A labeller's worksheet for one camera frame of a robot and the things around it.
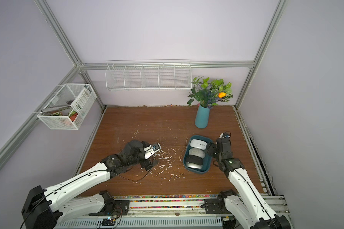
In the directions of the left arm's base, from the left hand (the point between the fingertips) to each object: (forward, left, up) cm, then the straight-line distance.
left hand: (153, 152), depth 79 cm
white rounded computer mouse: (+9, -28, -10) cm, 31 cm away
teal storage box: (-1, -33, -14) cm, 36 cm away
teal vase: (+26, -33, -3) cm, 42 cm away
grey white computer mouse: (+4, -27, -11) cm, 29 cm away
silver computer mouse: (-4, -24, -15) cm, 28 cm away
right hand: (+3, -34, -2) cm, 34 cm away
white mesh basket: (+19, +44, +18) cm, 52 cm away
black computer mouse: (-1, -24, -12) cm, 27 cm away
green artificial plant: (+25, -33, +19) cm, 45 cm away
